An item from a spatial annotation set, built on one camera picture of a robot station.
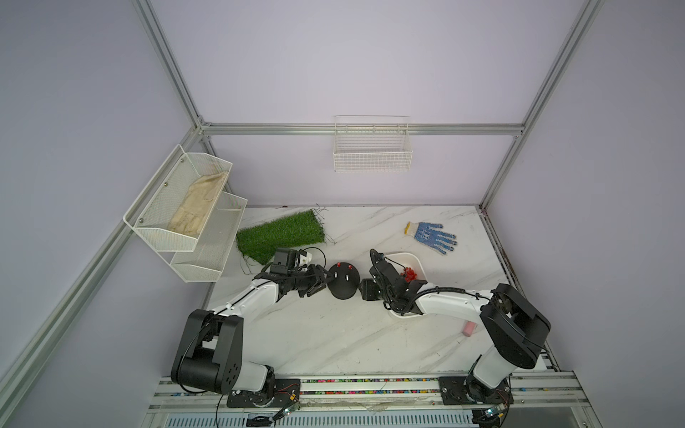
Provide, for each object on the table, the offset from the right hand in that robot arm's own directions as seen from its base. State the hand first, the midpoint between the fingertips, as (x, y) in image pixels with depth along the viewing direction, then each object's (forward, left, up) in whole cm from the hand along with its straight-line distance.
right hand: (367, 288), depth 91 cm
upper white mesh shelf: (+13, +58, +27) cm, 66 cm away
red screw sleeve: (+5, +9, +7) cm, 13 cm away
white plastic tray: (+11, -16, +1) cm, 20 cm away
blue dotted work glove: (+27, -26, -4) cm, 38 cm away
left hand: (0, +12, +5) cm, 13 cm away
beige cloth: (+19, +52, +28) cm, 62 cm away
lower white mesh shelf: (-1, +48, +19) cm, 51 cm away
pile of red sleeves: (+6, -17, -3) cm, 18 cm away
